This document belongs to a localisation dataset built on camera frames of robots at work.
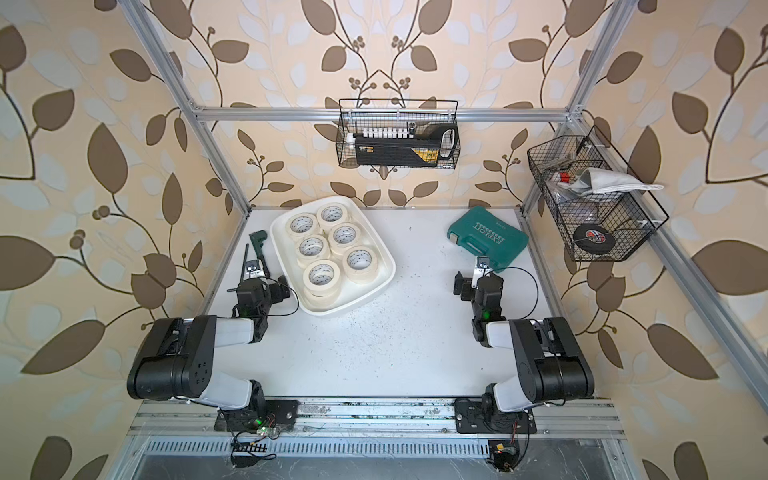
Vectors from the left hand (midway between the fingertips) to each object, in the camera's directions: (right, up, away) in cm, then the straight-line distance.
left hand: (268, 277), depth 93 cm
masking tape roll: (+6, +18, +18) cm, 26 cm away
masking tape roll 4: (+10, +9, +12) cm, 18 cm away
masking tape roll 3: (+22, +13, +15) cm, 29 cm away
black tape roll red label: (+89, +12, -21) cm, 92 cm away
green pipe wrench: (-11, +12, +17) cm, 24 cm away
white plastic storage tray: (+25, -6, +4) cm, 26 cm away
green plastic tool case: (+75, +14, +13) cm, 77 cm away
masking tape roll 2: (+15, +22, +21) cm, 34 cm away
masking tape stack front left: (+17, -2, -2) cm, 18 cm away
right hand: (+66, +1, 0) cm, 66 cm away
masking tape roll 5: (+28, +3, +9) cm, 30 cm away
